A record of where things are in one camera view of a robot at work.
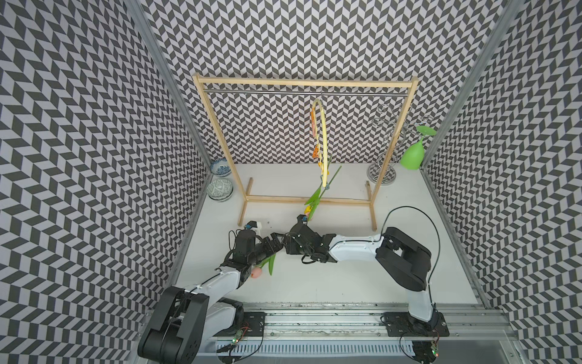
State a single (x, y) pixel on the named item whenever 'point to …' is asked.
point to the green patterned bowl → (220, 189)
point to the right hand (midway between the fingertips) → (289, 245)
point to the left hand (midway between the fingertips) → (280, 242)
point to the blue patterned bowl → (220, 167)
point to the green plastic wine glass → (412, 155)
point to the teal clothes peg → (327, 186)
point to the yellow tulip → (312, 205)
